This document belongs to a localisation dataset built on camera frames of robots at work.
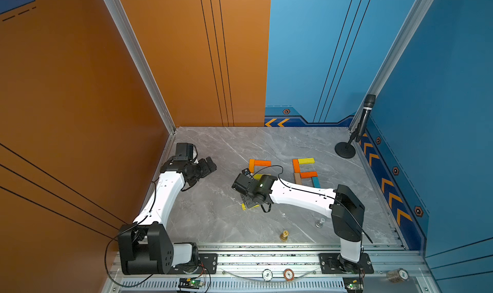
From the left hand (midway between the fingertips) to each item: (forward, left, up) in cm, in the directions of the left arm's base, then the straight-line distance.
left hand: (209, 167), depth 85 cm
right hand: (-11, -19, -7) cm, 23 cm away
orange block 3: (+4, -46, -13) cm, 48 cm away
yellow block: (+14, -49, -14) cm, 52 cm away
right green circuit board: (-41, -58, -16) cm, 72 cm away
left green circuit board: (-41, +3, -15) cm, 44 cm away
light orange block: (+10, -19, -14) cm, 25 cm away
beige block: (+2, -42, -13) cm, 44 cm away
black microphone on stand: (+23, -71, -15) cm, 76 cm away
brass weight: (-26, -32, -11) cm, 43 cm away
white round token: (-39, -25, -14) cm, 48 cm away
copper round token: (-38, -34, -14) cm, 53 cm away
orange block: (+12, -25, -13) cm, 30 cm away
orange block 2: (+11, -42, -13) cm, 46 cm away
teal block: (+1, -52, -14) cm, 53 cm away
